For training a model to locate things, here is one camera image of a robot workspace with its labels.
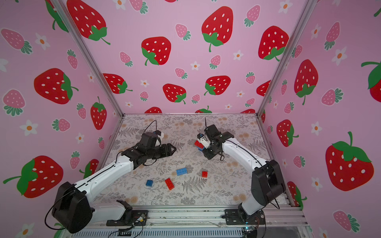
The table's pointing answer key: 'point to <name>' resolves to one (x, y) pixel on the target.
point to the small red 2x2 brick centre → (205, 174)
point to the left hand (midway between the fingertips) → (173, 149)
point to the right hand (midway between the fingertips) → (210, 151)
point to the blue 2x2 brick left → (149, 183)
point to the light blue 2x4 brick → (181, 171)
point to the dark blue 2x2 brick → (201, 149)
